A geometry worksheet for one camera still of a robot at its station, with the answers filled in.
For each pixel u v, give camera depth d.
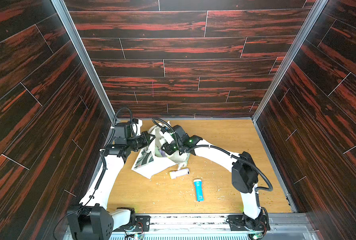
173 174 0.88
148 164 0.76
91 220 0.38
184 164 0.93
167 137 0.75
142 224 0.73
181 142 0.66
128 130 0.60
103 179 0.46
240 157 0.52
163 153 0.92
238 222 0.73
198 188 0.84
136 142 0.65
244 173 0.50
